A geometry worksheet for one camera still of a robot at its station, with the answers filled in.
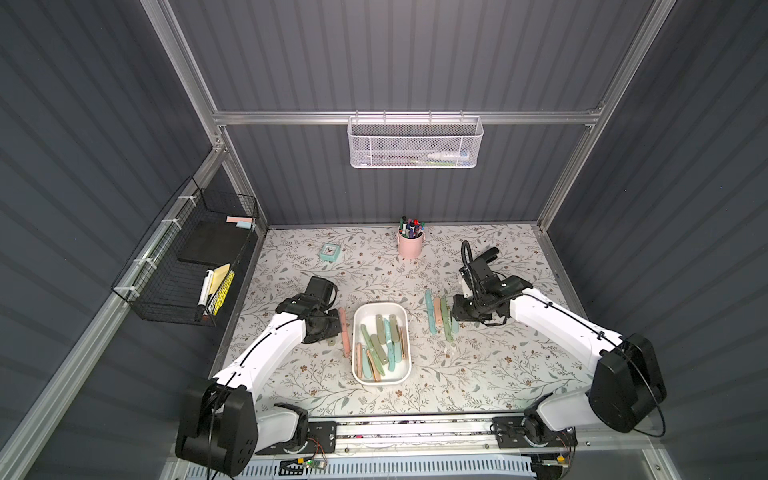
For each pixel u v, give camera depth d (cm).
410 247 107
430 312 96
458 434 75
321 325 72
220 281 63
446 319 94
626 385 41
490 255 108
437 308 96
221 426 40
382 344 89
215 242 78
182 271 73
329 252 109
